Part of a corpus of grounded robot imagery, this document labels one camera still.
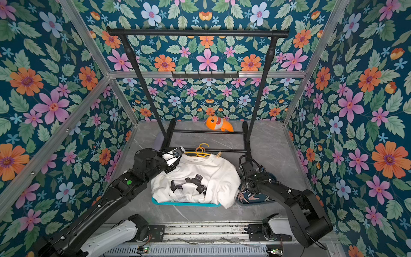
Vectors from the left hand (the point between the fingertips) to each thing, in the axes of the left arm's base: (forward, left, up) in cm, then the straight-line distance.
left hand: (177, 149), depth 73 cm
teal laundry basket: (-17, -1, -26) cm, 31 cm away
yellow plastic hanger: (+6, -9, -15) cm, 18 cm away
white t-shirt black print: (-10, -10, -12) cm, 19 cm away
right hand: (-7, -35, -26) cm, 44 cm away
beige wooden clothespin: (+6, -20, -15) cm, 26 cm away
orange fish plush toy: (+34, -20, -19) cm, 44 cm away
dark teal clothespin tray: (-16, -33, -26) cm, 45 cm away
